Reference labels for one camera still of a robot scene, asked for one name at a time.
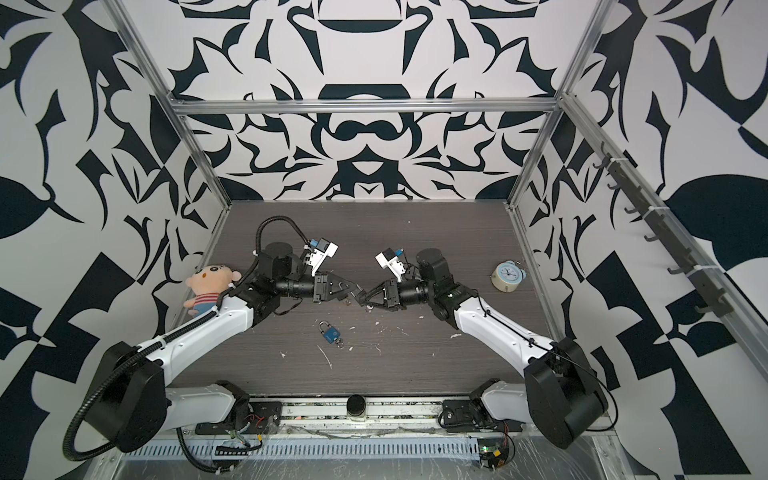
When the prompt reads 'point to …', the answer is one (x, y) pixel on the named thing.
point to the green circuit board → (492, 452)
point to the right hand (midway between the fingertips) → (364, 303)
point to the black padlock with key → (360, 298)
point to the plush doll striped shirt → (207, 283)
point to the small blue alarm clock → (507, 275)
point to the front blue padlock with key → (331, 333)
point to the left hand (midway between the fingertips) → (358, 285)
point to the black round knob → (356, 405)
